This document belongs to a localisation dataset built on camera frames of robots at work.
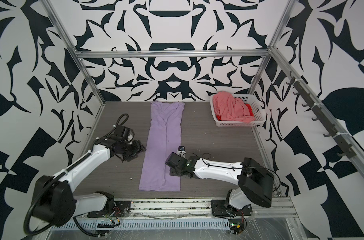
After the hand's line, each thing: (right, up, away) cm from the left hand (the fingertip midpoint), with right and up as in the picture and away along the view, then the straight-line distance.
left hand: (143, 149), depth 83 cm
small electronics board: (+47, -33, -12) cm, 59 cm away
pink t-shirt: (+55, +24, +24) cm, 64 cm away
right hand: (+16, -11, -2) cm, 20 cm away
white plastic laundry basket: (+74, +20, +21) cm, 80 cm away
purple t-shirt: (+10, +4, +16) cm, 19 cm away
